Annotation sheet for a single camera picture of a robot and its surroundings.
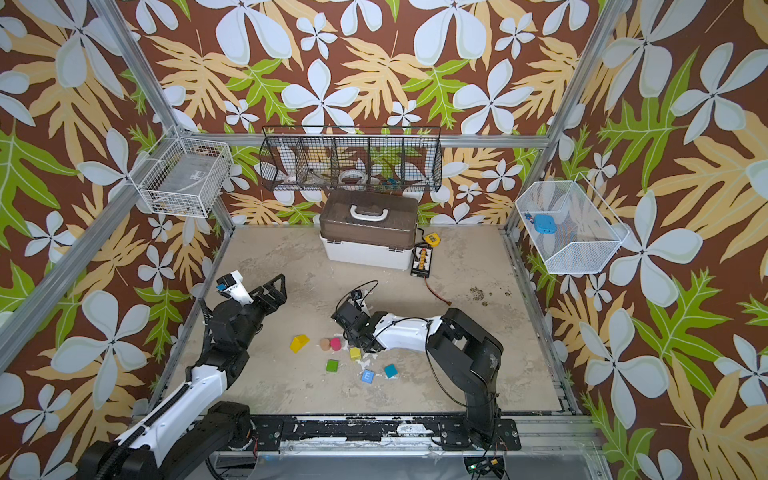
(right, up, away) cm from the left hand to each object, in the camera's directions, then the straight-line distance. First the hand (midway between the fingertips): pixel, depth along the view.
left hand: (272, 277), depth 80 cm
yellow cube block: (+22, -22, +5) cm, 32 cm away
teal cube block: (+33, -27, +4) cm, 43 cm away
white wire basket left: (-28, +29, +6) cm, 40 cm away
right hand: (+22, -16, +12) cm, 30 cm away
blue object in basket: (+78, +15, +6) cm, 80 cm away
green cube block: (+15, -26, +6) cm, 31 cm away
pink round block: (+16, -21, +9) cm, 28 cm away
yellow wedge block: (+5, -20, +8) cm, 22 cm away
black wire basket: (+20, +38, +17) cm, 47 cm away
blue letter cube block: (+26, -28, +2) cm, 38 cm away
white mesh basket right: (+84, +14, +4) cm, 85 cm away
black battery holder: (+44, +4, +28) cm, 53 cm away
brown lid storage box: (+26, +15, +13) cm, 32 cm away
